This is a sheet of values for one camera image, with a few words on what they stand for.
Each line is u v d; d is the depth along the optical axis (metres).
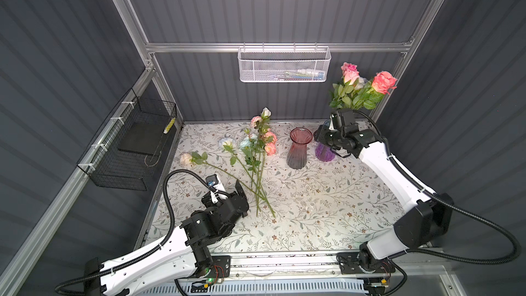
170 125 0.82
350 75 0.73
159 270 0.56
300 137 0.91
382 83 0.71
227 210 0.53
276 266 0.75
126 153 0.72
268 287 0.77
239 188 0.70
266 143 1.05
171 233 0.49
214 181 0.61
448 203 0.41
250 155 1.02
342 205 0.89
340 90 0.80
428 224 0.42
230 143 1.06
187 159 0.99
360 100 0.79
